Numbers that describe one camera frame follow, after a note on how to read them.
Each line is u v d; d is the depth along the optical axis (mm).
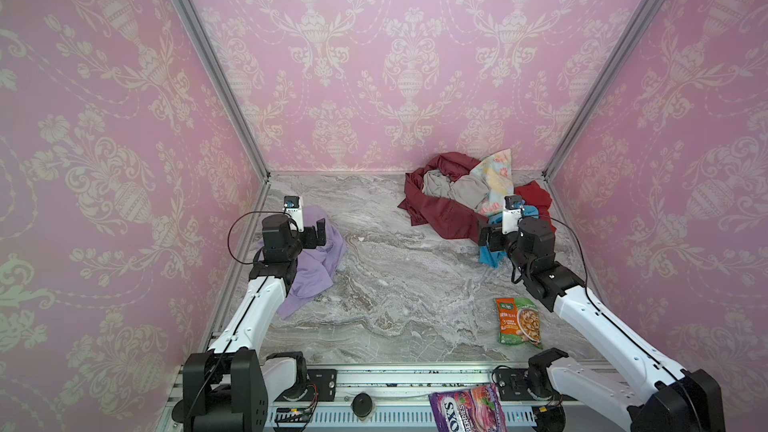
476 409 686
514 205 669
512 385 730
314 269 914
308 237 761
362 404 637
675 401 382
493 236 711
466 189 1036
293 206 722
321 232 777
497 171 1119
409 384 760
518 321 825
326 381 747
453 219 1006
